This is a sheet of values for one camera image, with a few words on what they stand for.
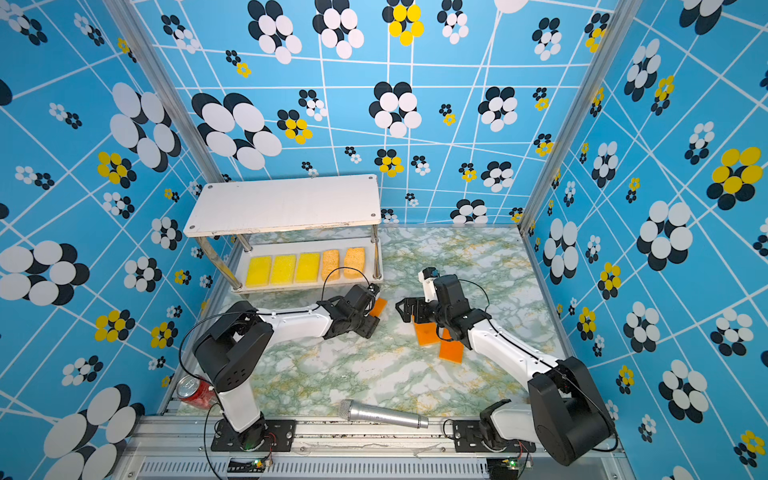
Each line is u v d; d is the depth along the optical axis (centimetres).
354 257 99
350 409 74
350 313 72
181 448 74
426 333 91
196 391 71
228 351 48
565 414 41
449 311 66
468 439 72
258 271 96
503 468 69
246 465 72
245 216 77
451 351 88
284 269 97
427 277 77
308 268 98
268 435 72
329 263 98
